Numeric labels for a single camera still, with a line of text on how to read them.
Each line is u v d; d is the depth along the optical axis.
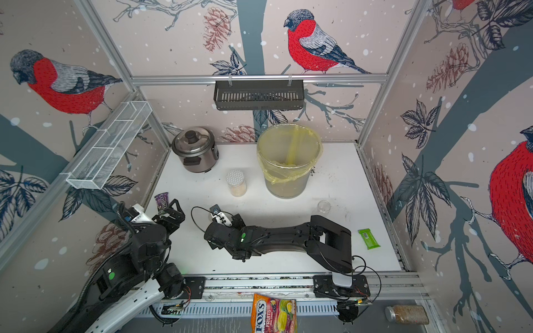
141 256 0.47
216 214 0.68
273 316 0.66
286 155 1.01
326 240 0.50
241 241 0.57
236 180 0.90
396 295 0.76
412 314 0.65
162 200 0.95
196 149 0.95
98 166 0.72
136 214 0.57
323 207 0.84
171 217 0.61
